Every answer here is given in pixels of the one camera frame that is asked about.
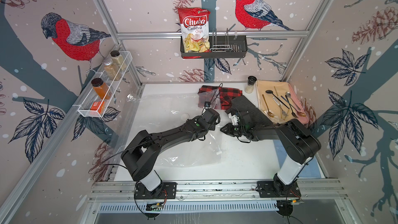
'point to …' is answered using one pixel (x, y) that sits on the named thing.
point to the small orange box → (98, 106)
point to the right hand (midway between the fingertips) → (221, 129)
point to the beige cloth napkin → (279, 88)
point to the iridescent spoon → (298, 112)
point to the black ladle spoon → (270, 91)
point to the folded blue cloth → (313, 168)
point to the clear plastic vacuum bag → (156, 111)
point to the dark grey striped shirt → (240, 104)
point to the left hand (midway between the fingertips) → (213, 117)
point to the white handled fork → (278, 102)
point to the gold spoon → (269, 114)
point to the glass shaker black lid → (249, 87)
